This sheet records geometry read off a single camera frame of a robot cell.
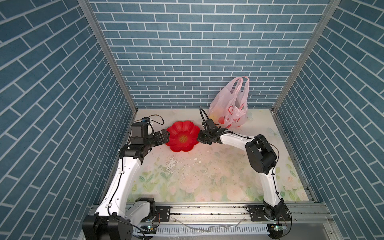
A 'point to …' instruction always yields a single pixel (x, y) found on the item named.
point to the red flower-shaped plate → (183, 136)
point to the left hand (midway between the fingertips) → (163, 134)
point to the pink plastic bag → (229, 106)
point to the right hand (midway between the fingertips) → (195, 137)
